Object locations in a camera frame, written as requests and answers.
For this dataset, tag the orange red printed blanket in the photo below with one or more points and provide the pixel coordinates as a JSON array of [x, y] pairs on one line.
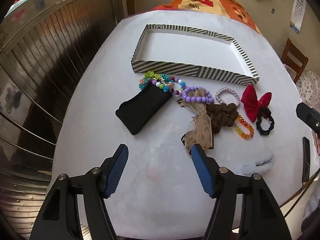
[[220, 2]]

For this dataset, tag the black cloth headband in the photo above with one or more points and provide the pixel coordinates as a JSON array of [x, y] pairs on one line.
[[142, 110]]

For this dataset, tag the black scrunchie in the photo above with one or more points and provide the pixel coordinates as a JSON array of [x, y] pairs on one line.
[[271, 123]]

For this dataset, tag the wooden chair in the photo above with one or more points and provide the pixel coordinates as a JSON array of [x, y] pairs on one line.
[[290, 52]]

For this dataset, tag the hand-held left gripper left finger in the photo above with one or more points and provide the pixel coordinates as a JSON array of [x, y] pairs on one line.
[[117, 166]]

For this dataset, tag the floral cushion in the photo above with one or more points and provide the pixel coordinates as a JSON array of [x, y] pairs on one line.
[[310, 87]]

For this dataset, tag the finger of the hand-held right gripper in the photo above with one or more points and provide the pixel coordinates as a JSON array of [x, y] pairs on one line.
[[306, 160], [310, 116]]

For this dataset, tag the wall eye chart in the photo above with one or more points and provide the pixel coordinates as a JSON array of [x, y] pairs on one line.
[[298, 10]]

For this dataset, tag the red bow hair clip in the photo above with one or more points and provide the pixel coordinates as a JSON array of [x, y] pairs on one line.
[[251, 105]]

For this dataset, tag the brown scrunchie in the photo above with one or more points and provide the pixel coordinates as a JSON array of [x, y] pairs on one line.
[[220, 117]]

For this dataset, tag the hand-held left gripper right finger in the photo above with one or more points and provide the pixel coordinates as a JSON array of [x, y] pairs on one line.
[[201, 166]]

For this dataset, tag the white fluffy scrunchie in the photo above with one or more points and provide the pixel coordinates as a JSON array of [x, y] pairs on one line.
[[252, 167]]

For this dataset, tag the black white striped box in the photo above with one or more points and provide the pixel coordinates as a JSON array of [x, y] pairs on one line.
[[175, 67]]

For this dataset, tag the wooden slatted door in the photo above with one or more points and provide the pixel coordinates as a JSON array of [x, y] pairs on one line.
[[50, 42]]

